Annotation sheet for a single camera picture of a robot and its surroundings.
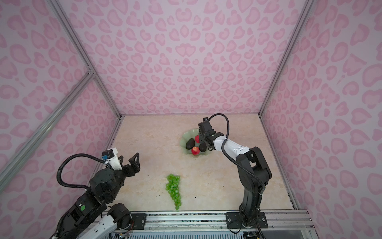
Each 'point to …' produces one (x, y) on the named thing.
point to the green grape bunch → (172, 187)
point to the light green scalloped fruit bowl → (188, 135)
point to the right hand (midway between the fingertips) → (205, 133)
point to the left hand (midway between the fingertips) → (131, 153)
